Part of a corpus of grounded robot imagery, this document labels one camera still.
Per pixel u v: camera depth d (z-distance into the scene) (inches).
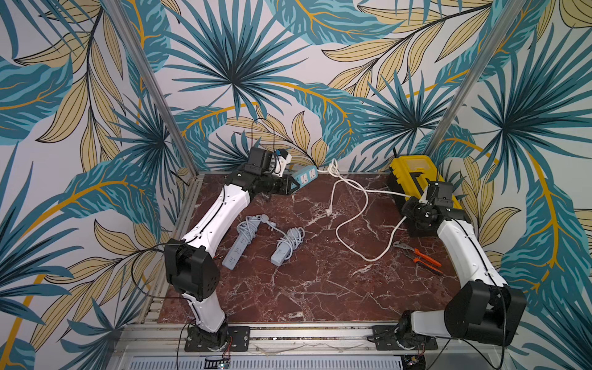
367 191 35.5
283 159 28.4
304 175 32.1
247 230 35.7
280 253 33.8
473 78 32.8
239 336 29.1
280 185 28.1
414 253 36.4
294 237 35.3
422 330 23.7
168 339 29.7
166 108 36.4
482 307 16.5
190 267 17.5
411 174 38.1
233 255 34.6
